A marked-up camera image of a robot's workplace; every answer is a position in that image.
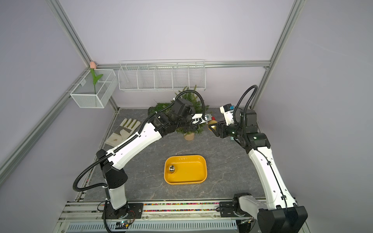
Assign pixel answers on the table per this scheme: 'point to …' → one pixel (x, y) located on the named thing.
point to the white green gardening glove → (127, 126)
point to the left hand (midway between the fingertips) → (198, 116)
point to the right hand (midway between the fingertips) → (213, 124)
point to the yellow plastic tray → (189, 169)
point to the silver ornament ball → (171, 168)
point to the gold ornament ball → (211, 122)
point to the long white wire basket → (162, 75)
